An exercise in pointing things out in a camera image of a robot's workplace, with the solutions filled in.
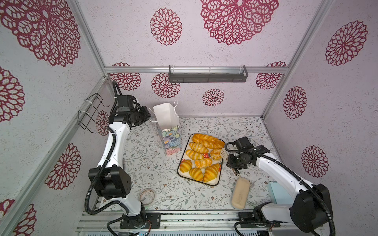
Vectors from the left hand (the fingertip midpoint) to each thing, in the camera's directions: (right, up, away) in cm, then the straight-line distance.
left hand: (151, 114), depth 81 cm
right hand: (+43, -27, +2) cm, 51 cm away
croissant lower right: (+34, -33, +4) cm, 48 cm away
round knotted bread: (+38, -24, +12) cm, 47 cm away
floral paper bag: (+6, -3, +24) cm, 25 cm away
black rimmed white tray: (+18, -26, +16) cm, 35 cm away
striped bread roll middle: (+25, -25, +13) cm, 37 cm away
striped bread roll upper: (+27, -20, +16) cm, 38 cm away
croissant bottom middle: (+26, -34, +4) cm, 43 cm away
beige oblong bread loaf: (+49, -43, -2) cm, 65 cm away
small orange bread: (+30, -29, +9) cm, 42 cm away
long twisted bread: (+35, -16, +21) cm, 44 cm away
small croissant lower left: (+19, -30, +8) cm, 37 cm away
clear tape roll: (-2, -46, 0) cm, 46 cm away
